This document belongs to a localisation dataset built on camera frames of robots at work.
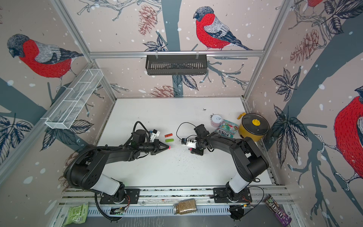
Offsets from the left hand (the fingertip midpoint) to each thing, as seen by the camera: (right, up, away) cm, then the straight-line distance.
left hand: (170, 145), depth 84 cm
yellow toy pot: (+54, +12, +6) cm, 55 cm away
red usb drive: (-2, +4, +14) cm, 15 cm away
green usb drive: (-1, 0, +12) cm, 12 cm away
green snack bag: (-44, -30, -15) cm, 56 cm away
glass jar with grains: (+9, -25, -17) cm, 32 cm away
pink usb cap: (0, -2, +2) cm, 2 cm away
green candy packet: (+40, +9, +14) cm, 43 cm away
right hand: (+16, -3, +9) cm, 19 cm away
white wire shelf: (-54, +18, -13) cm, 58 cm away
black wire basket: (+2, +57, +23) cm, 61 cm away
